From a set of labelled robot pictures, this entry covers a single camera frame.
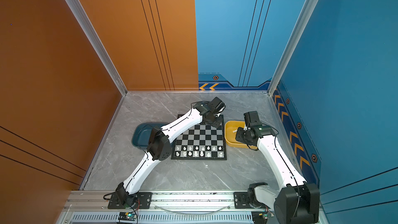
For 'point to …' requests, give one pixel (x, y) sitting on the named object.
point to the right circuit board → (259, 217)
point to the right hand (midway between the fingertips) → (238, 136)
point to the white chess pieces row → (207, 151)
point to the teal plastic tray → (140, 136)
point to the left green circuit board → (126, 216)
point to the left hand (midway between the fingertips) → (218, 121)
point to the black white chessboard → (202, 142)
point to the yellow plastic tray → (230, 129)
